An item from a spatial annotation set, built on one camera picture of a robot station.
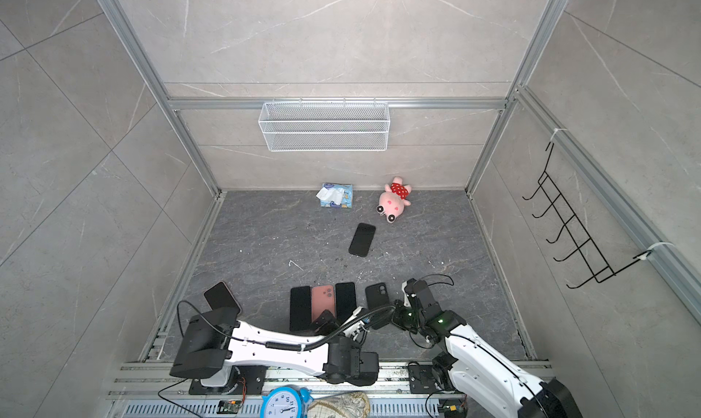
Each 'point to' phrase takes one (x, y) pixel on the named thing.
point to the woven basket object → (352, 404)
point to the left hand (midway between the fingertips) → (340, 323)
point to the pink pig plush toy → (393, 200)
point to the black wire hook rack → (588, 252)
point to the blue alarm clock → (286, 402)
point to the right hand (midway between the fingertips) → (384, 311)
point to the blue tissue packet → (335, 195)
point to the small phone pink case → (219, 296)
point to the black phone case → (377, 296)
